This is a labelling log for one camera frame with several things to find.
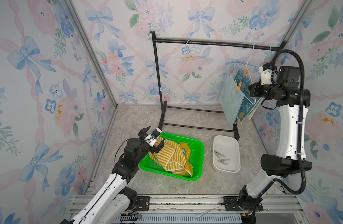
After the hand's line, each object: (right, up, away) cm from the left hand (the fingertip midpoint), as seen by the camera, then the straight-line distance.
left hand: (156, 131), depth 74 cm
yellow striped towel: (+9, -16, +10) cm, 21 cm away
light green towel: (+46, +19, +16) cm, 52 cm away
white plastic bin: (+44, -17, +19) cm, 51 cm away
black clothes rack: (+1, +16, +32) cm, 36 cm away
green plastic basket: (+23, -12, +13) cm, 29 cm away
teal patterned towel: (+52, +29, +12) cm, 61 cm away
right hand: (+49, +23, -4) cm, 54 cm away
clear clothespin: (+38, -16, +18) cm, 45 cm away
